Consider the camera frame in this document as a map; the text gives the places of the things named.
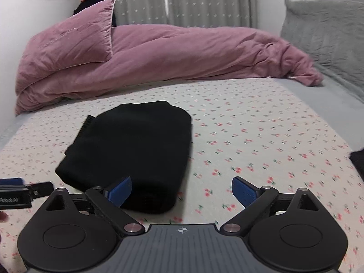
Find black fleece pants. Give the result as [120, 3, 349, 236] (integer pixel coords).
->
[55, 101, 192, 215]

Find person's left hand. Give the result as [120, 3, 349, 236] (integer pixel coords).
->
[0, 211, 9, 222]

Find black garment at right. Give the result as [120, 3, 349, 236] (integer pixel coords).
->
[349, 149, 364, 181]

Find grey bed sheet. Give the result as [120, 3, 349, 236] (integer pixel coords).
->
[274, 76, 363, 151]

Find pink velvet duvet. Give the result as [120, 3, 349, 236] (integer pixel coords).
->
[15, 25, 323, 114]

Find pink velvet pillow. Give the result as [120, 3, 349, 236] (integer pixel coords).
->
[15, 0, 116, 95]

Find grey quilted pillow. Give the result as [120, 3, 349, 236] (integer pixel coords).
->
[280, 0, 363, 101]

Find dark object behind pillow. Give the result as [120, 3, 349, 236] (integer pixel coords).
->
[71, 0, 117, 28]

